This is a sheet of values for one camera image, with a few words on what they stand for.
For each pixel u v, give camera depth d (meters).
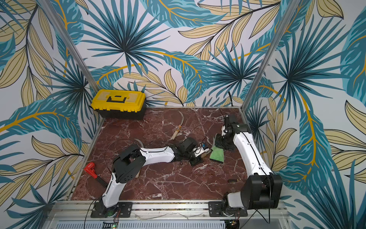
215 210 0.74
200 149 0.78
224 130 0.77
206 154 0.92
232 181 0.83
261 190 0.40
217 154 0.76
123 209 0.75
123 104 0.99
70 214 0.72
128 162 0.55
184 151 0.72
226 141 0.68
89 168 0.86
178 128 1.06
